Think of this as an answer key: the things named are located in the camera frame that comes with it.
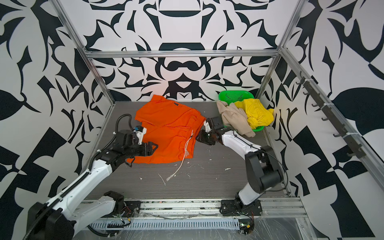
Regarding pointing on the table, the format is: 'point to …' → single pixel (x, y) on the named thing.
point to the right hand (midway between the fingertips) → (199, 137)
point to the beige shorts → (235, 117)
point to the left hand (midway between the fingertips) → (153, 143)
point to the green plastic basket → (233, 96)
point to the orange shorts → (172, 126)
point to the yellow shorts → (257, 115)
